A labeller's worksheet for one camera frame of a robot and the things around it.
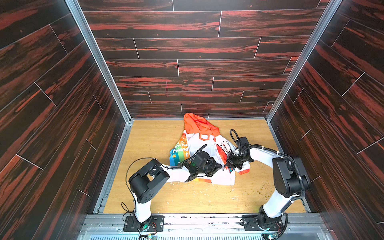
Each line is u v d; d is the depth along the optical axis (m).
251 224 0.73
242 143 0.80
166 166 0.54
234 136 0.82
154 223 0.73
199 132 1.08
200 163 0.69
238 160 0.81
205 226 0.74
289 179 0.48
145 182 0.49
